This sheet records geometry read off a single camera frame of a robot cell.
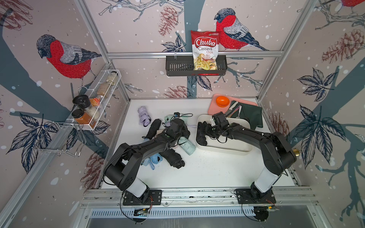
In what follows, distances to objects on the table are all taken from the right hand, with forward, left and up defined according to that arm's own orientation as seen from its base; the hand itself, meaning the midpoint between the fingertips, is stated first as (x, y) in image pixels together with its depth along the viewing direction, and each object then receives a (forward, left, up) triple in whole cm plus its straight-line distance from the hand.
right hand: (202, 131), depth 93 cm
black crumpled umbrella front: (-17, +18, -4) cm, 25 cm away
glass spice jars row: (+7, +57, +29) cm, 64 cm away
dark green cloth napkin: (+22, -41, -6) cm, 47 cm away
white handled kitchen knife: (+26, -25, -7) cm, 37 cm away
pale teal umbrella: (-10, +10, -2) cm, 14 cm away
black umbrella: (+4, +33, -3) cm, 34 cm away
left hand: (+2, +9, +6) cm, 11 cm away
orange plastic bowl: (+32, -18, -3) cm, 37 cm away
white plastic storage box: (-9, -18, -3) cm, 20 cm away
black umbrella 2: (+1, -1, +1) cm, 2 cm away
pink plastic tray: (+27, -11, -7) cm, 30 cm away
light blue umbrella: (-19, +28, -2) cm, 34 cm away
